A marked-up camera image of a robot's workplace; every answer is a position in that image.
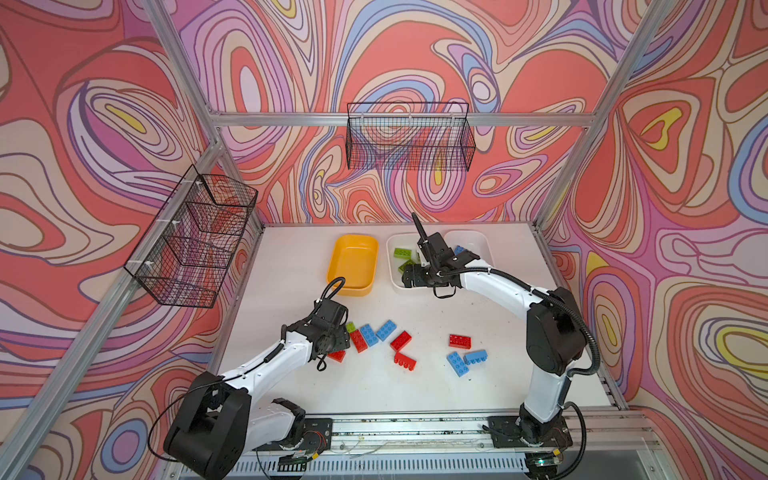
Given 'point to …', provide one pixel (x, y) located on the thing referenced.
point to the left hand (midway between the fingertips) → (339, 338)
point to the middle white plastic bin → (399, 240)
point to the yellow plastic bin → (355, 258)
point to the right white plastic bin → (474, 241)
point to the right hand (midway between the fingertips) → (418, 283)
